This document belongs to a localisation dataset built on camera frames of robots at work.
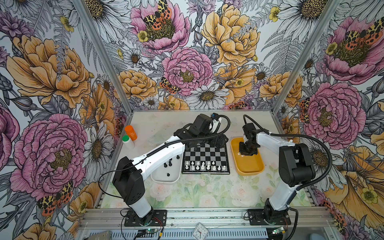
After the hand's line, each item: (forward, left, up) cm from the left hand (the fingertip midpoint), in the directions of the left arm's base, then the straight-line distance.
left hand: (218, 140), depth 78 cm
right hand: (+1, -18, -19) cm, 26 cm away
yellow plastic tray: (-5, -18, -19) cm, 27 cm away
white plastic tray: (-7, +27, -22) cm, 35 cm away
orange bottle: (+17, +53, -14) cm, 58 cm away
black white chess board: (0, +5, -21) cm, 21 cm away
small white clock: (-36, +10, -20) cm, 43 cm away
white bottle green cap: (+10, +54, -15) cm, 57 cm away
